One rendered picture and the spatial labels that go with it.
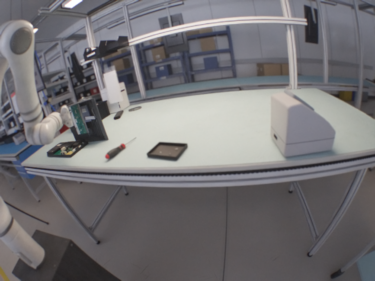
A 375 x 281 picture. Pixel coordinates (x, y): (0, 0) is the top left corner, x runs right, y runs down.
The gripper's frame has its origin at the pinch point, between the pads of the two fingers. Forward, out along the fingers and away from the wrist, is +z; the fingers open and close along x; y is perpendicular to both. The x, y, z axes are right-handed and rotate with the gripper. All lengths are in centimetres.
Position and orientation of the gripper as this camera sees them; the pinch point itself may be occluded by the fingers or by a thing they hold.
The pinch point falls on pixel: (71, 110)
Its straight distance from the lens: 92.9
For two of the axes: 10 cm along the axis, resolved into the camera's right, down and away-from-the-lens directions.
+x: 1.7, 8.8, 4.4
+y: -9.1, 3.1, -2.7
